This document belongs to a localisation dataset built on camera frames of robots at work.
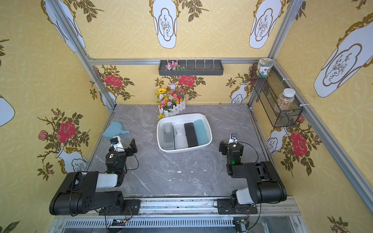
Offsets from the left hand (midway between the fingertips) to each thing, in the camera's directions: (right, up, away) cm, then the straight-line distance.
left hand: (120, 141), depth 88 cm
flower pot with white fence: (+29, +25, +14) cm, 41 cm away
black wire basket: (+96, +33, +13) cm, 103 cm away
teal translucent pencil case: (+50, +4, +12) cm, 52 cm away
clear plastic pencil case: (+35, +1, +12) cm, 37 cm away
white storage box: (+37, +13, +20) cm, 44 cm away
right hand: (+70, -1, +5) cm, 71 cm away
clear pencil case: (+28, -2, +8) cm, 29 cm away
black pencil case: (+43, +3, +12) cm, 45 cm away
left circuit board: (+6, -38, -15) cm, 42 cm away
